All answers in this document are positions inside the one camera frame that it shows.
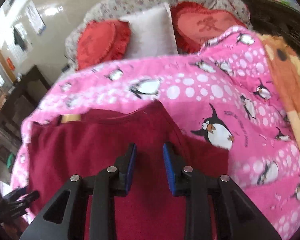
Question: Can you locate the dark hanging cloth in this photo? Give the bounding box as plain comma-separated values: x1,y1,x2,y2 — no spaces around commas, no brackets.
12,26,32,52

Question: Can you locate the white pillow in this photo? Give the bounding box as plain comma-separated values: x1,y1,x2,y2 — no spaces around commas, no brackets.
119,2,179,59

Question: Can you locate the pink penguin print blanket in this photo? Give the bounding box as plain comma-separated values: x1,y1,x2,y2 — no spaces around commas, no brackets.
10,26,300,240

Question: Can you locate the yellow and red towel blanket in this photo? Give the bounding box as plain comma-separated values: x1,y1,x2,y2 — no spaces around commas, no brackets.
257,34,300,155

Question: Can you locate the maroon fleece garment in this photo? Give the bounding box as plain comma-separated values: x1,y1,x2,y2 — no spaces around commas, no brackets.
27,100,230,240

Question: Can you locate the wall calendar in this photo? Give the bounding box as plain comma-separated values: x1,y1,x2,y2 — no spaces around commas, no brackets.
25,0,46,35

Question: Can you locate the dark wooden side cabinet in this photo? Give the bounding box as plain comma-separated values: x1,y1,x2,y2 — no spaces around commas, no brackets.
0,65,53,180

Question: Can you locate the red heart cushion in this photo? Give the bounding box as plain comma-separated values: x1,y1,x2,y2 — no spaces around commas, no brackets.
170,1,248,54
76,20,132,70

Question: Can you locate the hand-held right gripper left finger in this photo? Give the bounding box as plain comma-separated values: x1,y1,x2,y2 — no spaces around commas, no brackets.
20,143,137,240

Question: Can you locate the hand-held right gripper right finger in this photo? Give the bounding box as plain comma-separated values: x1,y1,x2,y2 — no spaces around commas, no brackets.
163,141,282,240

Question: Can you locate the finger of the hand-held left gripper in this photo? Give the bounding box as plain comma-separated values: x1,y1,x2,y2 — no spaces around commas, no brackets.
1,189,40,219

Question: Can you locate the dark carved wooden cabinet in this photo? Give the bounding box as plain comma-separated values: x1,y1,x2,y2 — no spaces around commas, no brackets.
236,0,300,58

